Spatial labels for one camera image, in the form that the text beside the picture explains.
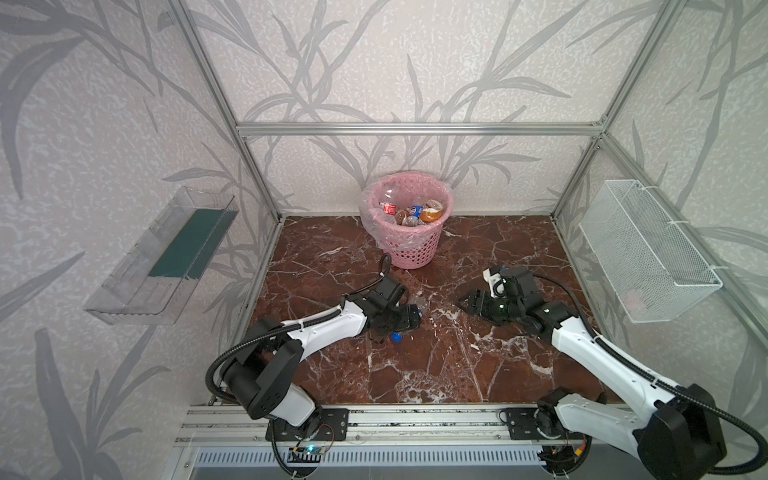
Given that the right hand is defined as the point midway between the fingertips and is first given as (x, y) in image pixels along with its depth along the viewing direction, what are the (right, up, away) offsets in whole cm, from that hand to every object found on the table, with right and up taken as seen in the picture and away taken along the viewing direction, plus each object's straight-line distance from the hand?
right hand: (464, 297), depth 81 cm
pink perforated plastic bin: (-10, +12, +15) cm, 22 cm away
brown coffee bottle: (-8, +24, +3) cm, 25 cm away
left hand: (-13, -6, +5) cm, 15 cm away
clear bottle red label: (-21, +25, +13) cm, 35 cm away
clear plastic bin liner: (-17, +26, +13) cm, 34 cm away
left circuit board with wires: (-39, -36, -10) cm, 54 cm away
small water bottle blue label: (-13, +25, +11) cm, 30 cm away
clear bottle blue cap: (-11, -5, +13) cm, 17 cm away
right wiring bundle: (+22, -36, -10) cm, 44 cm away
